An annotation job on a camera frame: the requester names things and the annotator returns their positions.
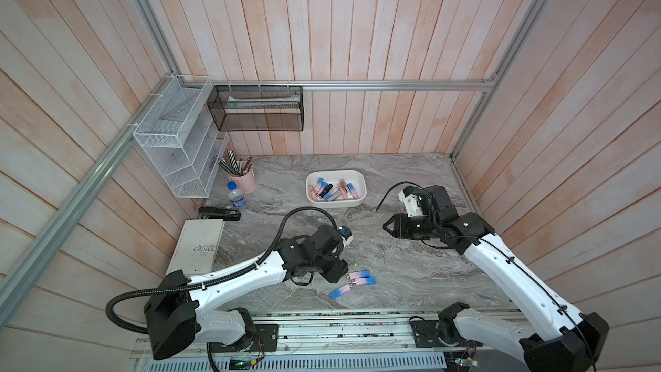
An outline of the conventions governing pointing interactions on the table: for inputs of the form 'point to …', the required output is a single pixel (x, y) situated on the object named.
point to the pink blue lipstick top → (320, 182)
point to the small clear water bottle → (237, 196)
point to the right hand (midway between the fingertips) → (387, 225)
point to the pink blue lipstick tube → (353, 190)
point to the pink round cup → (245, 182)
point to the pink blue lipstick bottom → (334, 294)
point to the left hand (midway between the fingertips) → (337, 270)
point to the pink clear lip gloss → (344, 189)
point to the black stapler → (215, 213)
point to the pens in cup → (235, 167)
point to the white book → (197, 247)
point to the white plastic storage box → (357, 177)
